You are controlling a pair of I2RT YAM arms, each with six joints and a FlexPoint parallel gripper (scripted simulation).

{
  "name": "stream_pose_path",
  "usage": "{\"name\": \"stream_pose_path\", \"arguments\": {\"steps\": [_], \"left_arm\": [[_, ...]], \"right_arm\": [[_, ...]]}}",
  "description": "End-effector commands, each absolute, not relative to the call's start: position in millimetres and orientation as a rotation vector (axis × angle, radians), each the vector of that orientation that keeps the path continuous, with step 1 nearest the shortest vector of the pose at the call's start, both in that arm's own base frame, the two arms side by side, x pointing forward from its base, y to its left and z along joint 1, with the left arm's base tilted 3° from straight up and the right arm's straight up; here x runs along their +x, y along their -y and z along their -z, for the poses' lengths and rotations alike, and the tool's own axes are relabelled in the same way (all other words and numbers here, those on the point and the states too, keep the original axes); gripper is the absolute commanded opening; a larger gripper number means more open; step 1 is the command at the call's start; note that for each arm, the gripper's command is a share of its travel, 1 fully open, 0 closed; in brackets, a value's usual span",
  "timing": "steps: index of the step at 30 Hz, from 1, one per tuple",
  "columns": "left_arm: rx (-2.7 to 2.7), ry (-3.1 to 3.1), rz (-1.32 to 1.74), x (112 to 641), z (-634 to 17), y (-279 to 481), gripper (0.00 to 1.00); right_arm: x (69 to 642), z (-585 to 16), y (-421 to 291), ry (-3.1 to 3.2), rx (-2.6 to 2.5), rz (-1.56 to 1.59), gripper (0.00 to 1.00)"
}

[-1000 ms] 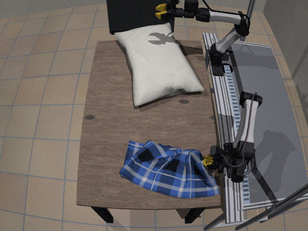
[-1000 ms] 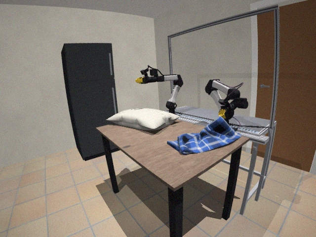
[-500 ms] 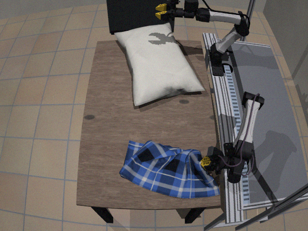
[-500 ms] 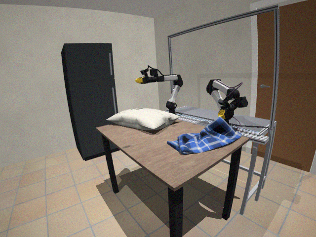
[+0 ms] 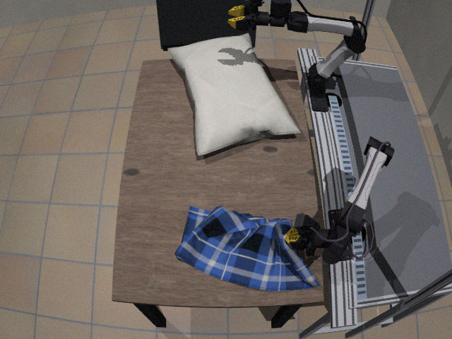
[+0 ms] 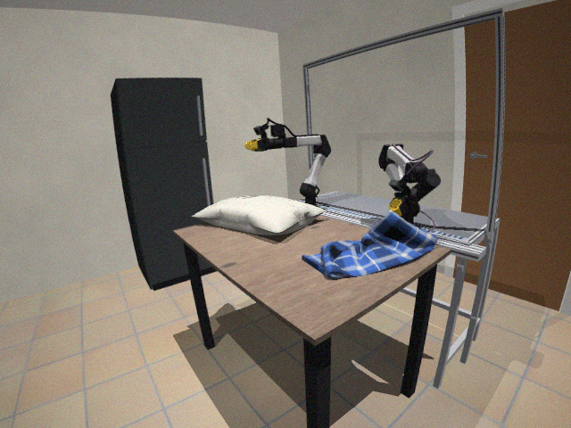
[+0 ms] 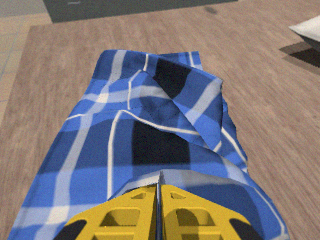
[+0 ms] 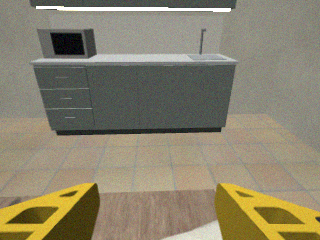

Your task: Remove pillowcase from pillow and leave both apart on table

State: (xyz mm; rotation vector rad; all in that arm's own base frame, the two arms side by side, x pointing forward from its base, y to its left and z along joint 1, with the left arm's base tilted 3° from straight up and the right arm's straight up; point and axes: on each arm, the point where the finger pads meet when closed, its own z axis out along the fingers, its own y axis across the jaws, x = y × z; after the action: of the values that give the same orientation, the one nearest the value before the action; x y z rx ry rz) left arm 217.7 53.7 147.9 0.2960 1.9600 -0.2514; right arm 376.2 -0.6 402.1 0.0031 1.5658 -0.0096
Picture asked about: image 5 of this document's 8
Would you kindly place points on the blue plaid pillowcase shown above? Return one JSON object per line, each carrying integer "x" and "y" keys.
{"x": 243, "y": 249}

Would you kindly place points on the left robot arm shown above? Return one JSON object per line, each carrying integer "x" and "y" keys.
{"x": 332, "y": 253}

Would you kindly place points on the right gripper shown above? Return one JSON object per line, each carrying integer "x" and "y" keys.
{"x": 244, "y": 22}

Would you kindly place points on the grey slotted metal rail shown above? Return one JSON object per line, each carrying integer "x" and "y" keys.
{"x": 341, "y": 315}

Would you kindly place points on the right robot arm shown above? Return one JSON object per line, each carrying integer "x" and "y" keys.
{"x": 353, "y": 43}

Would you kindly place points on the white pillow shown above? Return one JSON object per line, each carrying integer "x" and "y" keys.
{"x": 233, "y": 99}

